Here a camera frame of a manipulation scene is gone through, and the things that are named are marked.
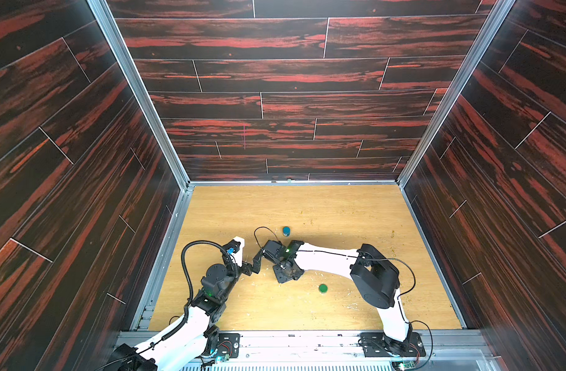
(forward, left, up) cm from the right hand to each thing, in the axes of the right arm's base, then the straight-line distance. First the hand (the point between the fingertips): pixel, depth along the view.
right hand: (287, 271), depth 91 cm
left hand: (+2, +13, +16) cm, 21 cm away
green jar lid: (-6, -14, 0) cm, 15 cm away
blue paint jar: (+18, +1, +2) cm, 18 cm away
